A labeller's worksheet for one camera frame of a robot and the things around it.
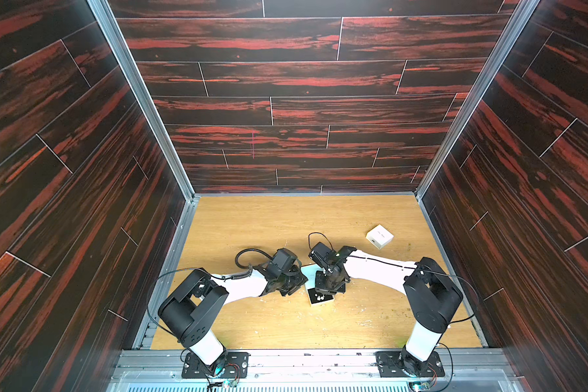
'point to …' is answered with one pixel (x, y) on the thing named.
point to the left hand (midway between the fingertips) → (310, 282)
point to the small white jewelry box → (379, 236)
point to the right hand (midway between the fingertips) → (323, 288)
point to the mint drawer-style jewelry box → (310, 272)
